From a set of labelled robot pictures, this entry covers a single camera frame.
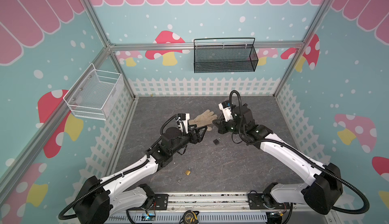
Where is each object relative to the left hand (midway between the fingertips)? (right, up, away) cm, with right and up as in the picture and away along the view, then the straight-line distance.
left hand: (202, 129), depth 75 cm
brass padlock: (-8, -24, +8) cm, 27 cm away
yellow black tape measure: (-6, -39, -6) cm, 40 cm away
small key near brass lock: (-13, -29, +6) cm, 32 cm away
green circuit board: (-25, -42, -2) cm, 49 cm away
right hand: (+5, +4, +1) cm, 7 cm away
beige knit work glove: (+3, +4, +32) cm, 32 cm away
